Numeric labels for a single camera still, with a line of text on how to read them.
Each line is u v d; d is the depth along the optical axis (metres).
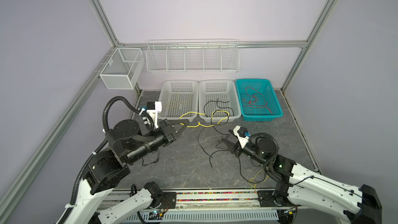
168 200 0.74
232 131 0.60
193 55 0.98
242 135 0.57
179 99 1.15
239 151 0.61
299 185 0.51
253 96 1.17
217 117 1.05
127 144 0.34
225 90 1.19
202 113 0.92
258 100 1.15
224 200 0.75
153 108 0.47
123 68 1.02
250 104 1.12
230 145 0.63
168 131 0.43
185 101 1.13
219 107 1.10
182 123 0.50
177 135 0.46
